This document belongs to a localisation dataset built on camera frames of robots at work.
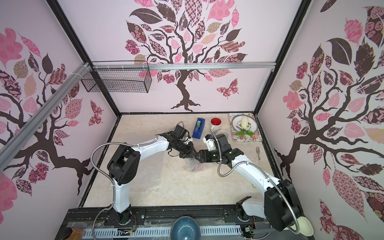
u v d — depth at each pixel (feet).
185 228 2.29
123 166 1.67
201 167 2.74
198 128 3.41
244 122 3.58
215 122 3.51
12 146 1.67
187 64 3.09
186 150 2.62
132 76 3.11
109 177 1.72
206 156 2.34
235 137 3.40
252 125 3.62
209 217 2.39
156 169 2.94
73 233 2.06
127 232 2.28
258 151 3.21
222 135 2.21
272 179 1.46
